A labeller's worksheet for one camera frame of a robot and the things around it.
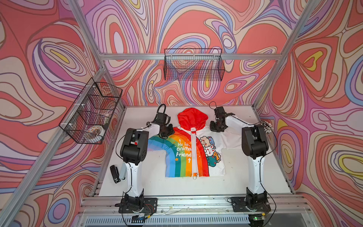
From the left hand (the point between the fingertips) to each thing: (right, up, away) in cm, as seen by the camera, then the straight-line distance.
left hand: (175, 132), depth 103 cm
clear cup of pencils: (+57, +5, -19) cm, 60 cm away
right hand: (+28, 0, +2) cm, 28 cm away
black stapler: (-35, -22, -21) cm, 46 cm away
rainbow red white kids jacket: (+13, -12, -9) cm, 20 cm away
